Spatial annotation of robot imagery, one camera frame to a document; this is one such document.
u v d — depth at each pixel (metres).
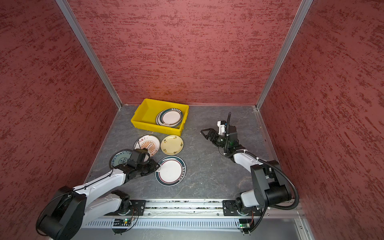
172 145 0.98
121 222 0.71
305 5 0.71
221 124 0.83
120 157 0.92
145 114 1.14
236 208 0.73
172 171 0.87
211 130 0.78
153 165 0.85
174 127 1.01
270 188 0.43
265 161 0.48
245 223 0.71
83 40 0.83
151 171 0.78
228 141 0.69
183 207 0.76
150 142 0.98
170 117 1.09
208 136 0.78
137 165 0.68
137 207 0.74
